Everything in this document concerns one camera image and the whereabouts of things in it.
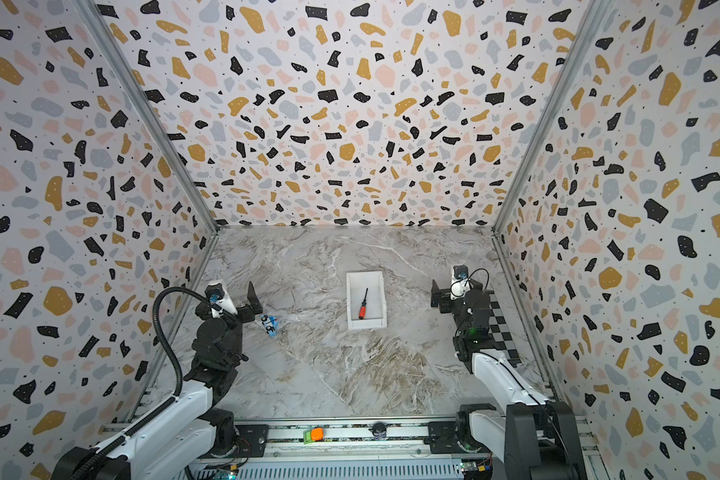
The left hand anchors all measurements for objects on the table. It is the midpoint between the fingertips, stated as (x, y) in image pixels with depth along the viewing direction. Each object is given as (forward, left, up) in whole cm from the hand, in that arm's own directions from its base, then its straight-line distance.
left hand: (234, 283), depth 77 cm
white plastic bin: (+4, -37, -22) cm, 43 cm away
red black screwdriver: (+4, -33, -22) cm, 39 cm away
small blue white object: (-1, -4, -20) cm, 21 cm away
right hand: (+5, -59, -3) cm, 59 cm away
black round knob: (-31, -37, -18) cm, 52 cm away
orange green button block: (-32, -21, -19) cm, 43 cm away
